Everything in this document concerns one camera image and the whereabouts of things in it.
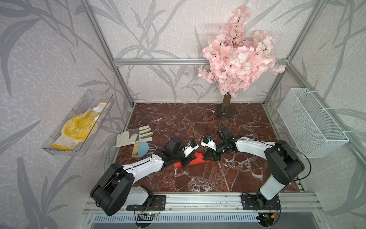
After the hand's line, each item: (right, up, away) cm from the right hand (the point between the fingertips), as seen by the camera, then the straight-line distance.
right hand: (204, 156), depth 85 cm
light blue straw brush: (-41, +2, +8) cm, 42 cm away
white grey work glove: (-42, +11, +16) cm, 47 cm away
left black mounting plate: (-25, -21, -12) cm, 35 cm away
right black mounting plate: (+23, -21, -12) cm, 33 cm away
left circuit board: (-30, -27, -13) cm, 43 cm away
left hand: (-6, 0, -2) cm, 6 cm away
